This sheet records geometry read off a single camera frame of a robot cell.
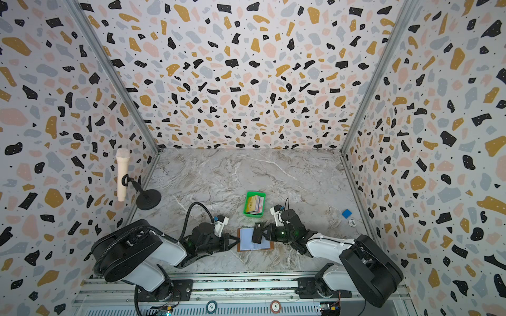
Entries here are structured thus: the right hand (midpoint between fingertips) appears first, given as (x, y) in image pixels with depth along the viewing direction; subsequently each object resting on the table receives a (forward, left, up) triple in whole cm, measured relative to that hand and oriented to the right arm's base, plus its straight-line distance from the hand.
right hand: (263, 232), depth 84 cm
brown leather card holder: (-3, +7, -4) cm, 9 cm away
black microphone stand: (+16, +58, -1) cm, 61 cm away
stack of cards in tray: (+14, +5, -1) cm, 15 cm away
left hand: (-3, +7, -2) cm, 9 cm away
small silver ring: (+8, -42, -6) cm, 43 cm away
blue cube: (+12, -40, -5) cm, 42 cm away
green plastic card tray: (+21, +8, -2) cm, 23 cm away
